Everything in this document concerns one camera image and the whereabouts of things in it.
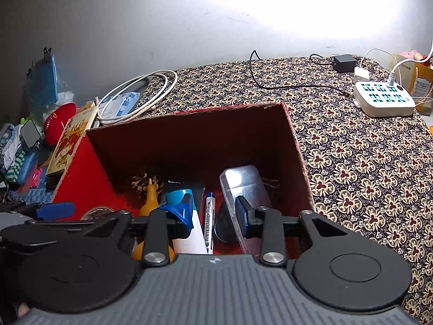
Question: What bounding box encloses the brown wooden gourd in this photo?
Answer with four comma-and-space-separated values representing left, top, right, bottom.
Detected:
130, 178, 177, 263

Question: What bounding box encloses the white bottle blue cap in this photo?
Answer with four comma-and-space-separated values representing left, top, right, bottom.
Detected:
166, 189, 207, 255

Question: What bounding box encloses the clear plastic case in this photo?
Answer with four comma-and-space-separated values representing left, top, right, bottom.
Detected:
219, 165, 271, 258

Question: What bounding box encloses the clear tape roll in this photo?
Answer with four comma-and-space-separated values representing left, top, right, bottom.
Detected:
81, 206, 114, 220

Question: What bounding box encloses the white blue whiteboard marker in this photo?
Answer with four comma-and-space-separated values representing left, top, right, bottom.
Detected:
203, 192, 216, 255

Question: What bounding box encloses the pine cone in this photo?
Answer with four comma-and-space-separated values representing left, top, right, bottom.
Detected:
131, 172, 164, 197

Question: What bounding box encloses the black object in box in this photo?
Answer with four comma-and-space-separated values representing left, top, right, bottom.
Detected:
214, 202, 237, 244

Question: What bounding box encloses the red cardboard storage box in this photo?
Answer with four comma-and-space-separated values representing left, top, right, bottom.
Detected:
54, 103, 313, 219

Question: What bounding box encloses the red round plush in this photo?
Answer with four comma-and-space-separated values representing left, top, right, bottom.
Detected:
42, 103, 76, 147

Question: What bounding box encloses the yellow illustrated book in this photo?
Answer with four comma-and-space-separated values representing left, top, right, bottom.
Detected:
46, 102, 97, 176

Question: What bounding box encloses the floral patterned tablecloth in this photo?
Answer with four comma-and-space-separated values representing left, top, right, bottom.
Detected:
149, 57, 432, 324

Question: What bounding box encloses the blue standing pouch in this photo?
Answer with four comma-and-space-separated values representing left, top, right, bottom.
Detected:
27, 48, 58, 112

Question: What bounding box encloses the white power strip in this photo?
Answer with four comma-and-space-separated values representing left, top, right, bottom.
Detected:
353, 82, 415, 118

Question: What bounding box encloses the white usb charger plug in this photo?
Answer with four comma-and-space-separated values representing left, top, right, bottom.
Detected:
354, 67, 370, 83

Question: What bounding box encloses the black power adapter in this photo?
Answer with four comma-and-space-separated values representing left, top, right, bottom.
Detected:
332, 54, 357, 73

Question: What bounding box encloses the gold paper gift bag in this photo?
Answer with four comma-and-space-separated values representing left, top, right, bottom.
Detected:
393, 50, 432, 116

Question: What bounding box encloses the white coiled cable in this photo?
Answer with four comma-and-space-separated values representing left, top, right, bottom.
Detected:
96, 69, 179, 126

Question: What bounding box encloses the black thin cable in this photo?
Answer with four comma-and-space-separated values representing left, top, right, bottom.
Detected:
249, 49, 351, 96

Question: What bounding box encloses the white charging cable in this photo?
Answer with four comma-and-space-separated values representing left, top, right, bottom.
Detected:
359, 37, 433, 87

